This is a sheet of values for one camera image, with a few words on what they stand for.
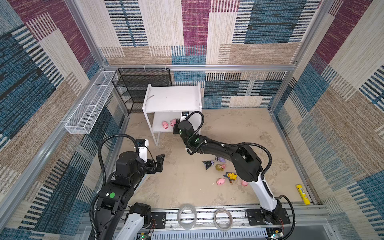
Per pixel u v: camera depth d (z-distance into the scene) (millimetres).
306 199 777
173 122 896
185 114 777
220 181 836
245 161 566
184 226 717
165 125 889
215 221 725
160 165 607
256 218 729
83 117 714
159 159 602
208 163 906
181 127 699
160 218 748
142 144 568
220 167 885
